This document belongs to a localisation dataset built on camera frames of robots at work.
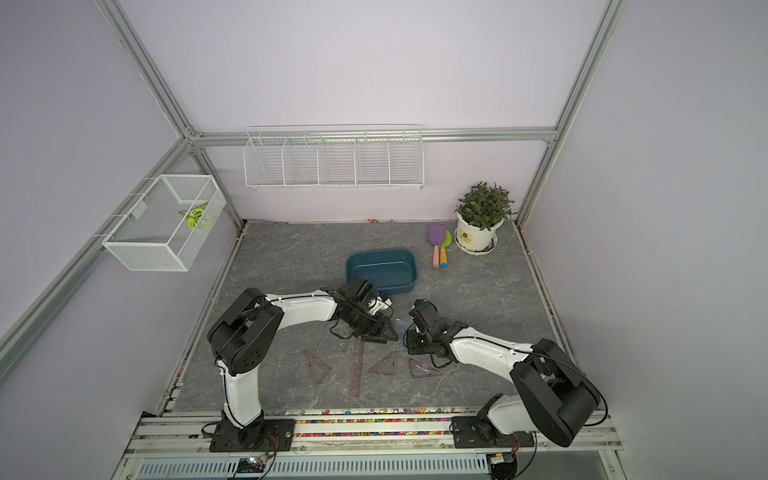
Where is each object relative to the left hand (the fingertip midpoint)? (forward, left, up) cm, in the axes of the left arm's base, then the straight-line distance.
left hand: (391, 341), depth 86 cm
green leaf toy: (+30, +52, +26) cm, 66 cm away
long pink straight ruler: (-9, +11, -4) cm, 15 cm away
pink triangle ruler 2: (-6, +1, -3) cm, 7 cm away
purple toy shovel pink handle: (+43, -21, -3) cm, 48 cm away
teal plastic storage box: (+28, -3, -4) cm, 28 cm away
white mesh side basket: (+28, +60, +23) cm, 70 cm away
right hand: (+1, -6, -3) cm, 7 cm away
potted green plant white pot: (+36, -33, +14) cm, 51 cm away
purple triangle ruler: (-7, -8, -4) cm, 11 cm away
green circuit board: (-26, +36, -5) cm, 45 cm away
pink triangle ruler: (-5, +21, -4) cm, 22 cm away
